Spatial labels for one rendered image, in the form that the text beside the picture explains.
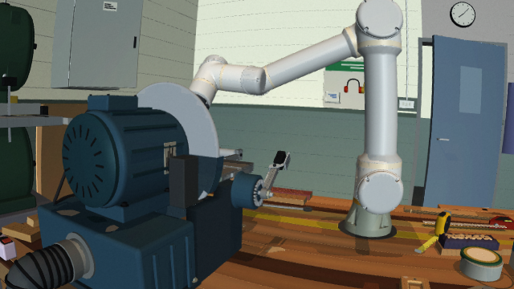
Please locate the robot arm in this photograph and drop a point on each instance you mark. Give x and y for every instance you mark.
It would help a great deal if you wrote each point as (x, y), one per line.
(379, 120)

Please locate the grey sander table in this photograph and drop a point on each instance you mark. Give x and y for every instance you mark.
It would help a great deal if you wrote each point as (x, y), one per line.
(237, 166)

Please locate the grey disc guard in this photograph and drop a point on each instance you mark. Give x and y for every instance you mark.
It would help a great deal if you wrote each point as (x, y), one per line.
(188, 116)

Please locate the blue disc sander body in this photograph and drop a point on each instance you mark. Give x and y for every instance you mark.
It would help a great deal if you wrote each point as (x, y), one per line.
(120, 168)

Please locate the wooden block with recess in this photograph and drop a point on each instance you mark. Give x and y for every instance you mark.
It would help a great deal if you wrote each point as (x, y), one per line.
(414, 283)

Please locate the grey lever with black grip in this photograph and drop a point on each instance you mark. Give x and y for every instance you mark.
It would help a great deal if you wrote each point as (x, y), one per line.
(274, 172)

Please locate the blue round trunnion hub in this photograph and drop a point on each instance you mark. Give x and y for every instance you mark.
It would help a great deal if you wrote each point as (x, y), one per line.
(243, 190)

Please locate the red-brown wooden board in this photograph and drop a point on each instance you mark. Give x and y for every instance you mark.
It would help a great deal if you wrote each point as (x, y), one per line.
(295, 192)

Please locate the tan wooden board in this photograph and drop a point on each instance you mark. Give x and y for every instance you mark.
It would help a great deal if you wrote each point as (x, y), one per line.
(287, 200)

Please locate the grey metal rod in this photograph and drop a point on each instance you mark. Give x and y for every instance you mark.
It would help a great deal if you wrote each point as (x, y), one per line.
(289, 207)

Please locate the notice board with green header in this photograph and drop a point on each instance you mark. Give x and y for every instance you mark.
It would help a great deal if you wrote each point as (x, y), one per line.
(337, 90)

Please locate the yellow tape measure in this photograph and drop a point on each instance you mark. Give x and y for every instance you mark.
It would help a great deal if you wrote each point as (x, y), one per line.
(443, 222)

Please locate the brown wooden cupboard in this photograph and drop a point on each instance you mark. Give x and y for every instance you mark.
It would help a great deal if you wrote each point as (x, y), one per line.
(50, 160)

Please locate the blue door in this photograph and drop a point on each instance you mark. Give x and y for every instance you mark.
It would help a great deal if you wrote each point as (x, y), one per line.
(466, 128)

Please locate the long brown toothed strip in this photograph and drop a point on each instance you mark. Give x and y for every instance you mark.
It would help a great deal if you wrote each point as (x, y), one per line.
(462, 215)

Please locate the long grey toothed strip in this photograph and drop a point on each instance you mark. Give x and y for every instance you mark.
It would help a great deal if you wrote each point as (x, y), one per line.
(474, 226)

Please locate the dark blue box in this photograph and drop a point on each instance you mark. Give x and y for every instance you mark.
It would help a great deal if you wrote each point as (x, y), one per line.
(470, 242)

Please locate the small wooden offcut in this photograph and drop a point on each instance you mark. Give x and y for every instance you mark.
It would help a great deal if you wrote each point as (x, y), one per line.
(33, 221)

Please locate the dark green bandsaw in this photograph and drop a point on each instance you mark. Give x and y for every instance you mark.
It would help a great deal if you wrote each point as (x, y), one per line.
(16, 160)

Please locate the light wooden offcut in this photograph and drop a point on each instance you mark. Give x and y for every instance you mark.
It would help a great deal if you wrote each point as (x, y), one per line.
(20, 232)

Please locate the grey tape roll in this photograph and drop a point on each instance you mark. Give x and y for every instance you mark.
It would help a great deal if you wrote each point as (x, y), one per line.
(480, 263)

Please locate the red flat tool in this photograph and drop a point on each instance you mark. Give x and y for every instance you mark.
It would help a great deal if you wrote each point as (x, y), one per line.
(502, 221)

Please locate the white box with red button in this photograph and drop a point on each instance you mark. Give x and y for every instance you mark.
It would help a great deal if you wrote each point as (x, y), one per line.
(6, 247)

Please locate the black switch box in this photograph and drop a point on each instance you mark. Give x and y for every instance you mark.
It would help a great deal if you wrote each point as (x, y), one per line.
(183, 180)

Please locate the white wall socket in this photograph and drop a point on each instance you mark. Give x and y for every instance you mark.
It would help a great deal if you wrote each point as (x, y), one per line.
(406, 104)

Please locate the grey wall cabinet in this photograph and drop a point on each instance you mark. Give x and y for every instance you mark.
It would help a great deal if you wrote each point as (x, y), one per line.
(98, 44)

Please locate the round wall clock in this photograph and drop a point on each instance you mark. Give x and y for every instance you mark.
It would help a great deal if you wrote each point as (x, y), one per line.
(462, 14)

